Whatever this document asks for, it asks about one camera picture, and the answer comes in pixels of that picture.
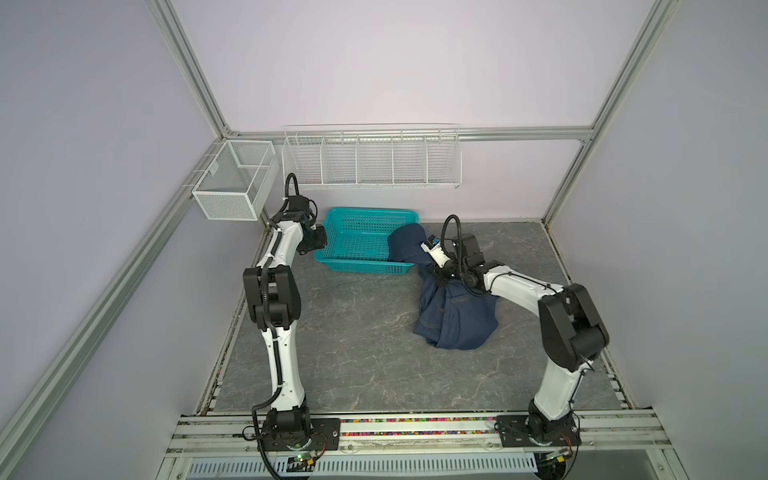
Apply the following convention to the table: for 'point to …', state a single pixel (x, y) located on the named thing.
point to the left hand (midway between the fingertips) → (324, 243)
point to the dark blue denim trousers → (449, 315)
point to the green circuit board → (300, 463)
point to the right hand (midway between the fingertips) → (429, 267)
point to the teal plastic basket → (356, 240)
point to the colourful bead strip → (402, 420)
